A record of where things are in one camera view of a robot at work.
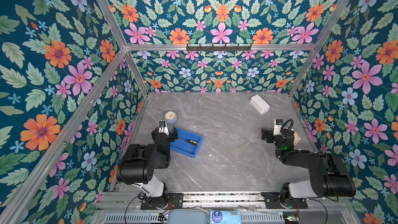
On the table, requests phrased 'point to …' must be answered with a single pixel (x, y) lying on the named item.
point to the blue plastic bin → (185, 147)
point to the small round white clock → (170, 117)
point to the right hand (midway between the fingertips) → (271, 128)
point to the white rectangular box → (262, 107)
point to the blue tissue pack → (225, 216)
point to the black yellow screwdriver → (193, 142)
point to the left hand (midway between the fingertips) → (166, 122)
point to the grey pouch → (187, 216)
